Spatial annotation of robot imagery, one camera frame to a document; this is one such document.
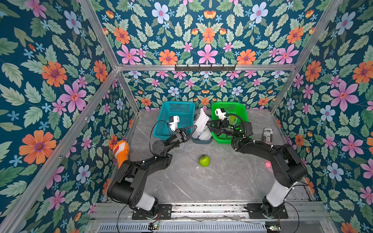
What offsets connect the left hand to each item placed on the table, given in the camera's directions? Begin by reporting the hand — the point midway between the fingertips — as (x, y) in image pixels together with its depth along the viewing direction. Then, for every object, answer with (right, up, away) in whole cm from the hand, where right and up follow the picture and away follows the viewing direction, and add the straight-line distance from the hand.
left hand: (196, 130), depth 67 cm
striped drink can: (+50, -5, +34) cm, 61 cm away
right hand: (+7, +4, +3) cm, 8 cm away
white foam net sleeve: (+27, +6, +42) cm, 50 cm away
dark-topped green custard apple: (+5, -19, +19) cm, 27 cm away
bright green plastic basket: (+29, +17, +55) cm, 65 cm away
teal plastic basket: (-10, +14, +60) cm, 63 cm away
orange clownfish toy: (-47, -13, +22) cm, 53 cm away
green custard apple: (+27, +6, +42) cm, 50 cm away
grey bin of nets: (0, -10, +35) cm, 36 cm away
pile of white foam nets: (+4, -4, +35) cm, 35 cm away
